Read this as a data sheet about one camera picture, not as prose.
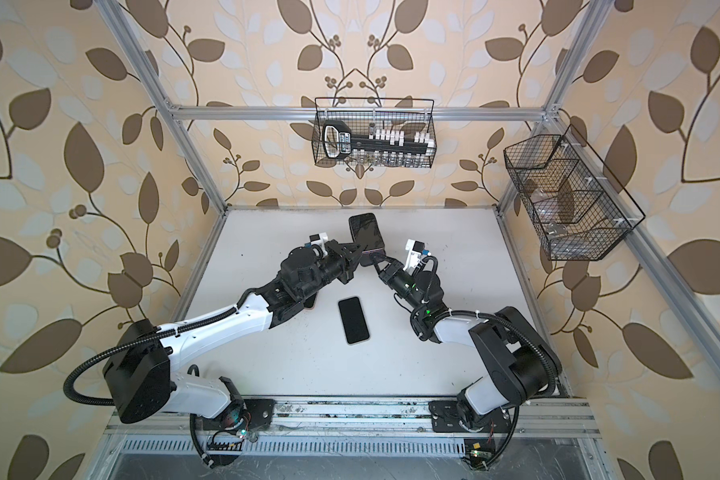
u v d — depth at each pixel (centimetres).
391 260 77
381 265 78
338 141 84
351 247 72
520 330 44
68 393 40
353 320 91
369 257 79
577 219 74
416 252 77
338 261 67
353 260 67
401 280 74
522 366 45
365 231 79
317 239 74
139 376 42
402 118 91
